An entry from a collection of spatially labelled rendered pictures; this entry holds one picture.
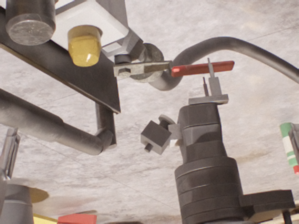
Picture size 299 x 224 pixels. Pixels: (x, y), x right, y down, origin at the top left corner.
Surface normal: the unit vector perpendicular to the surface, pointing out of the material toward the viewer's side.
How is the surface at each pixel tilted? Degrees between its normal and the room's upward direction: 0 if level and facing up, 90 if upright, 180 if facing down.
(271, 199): 90
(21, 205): 95
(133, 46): 60
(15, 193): 95
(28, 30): 0
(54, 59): 90
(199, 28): 0
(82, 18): 0
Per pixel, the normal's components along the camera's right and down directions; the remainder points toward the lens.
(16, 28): 0.14, 0.91
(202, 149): -0.01, -0.58
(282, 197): 0.40, -0.42
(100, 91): 0.88, -0.30
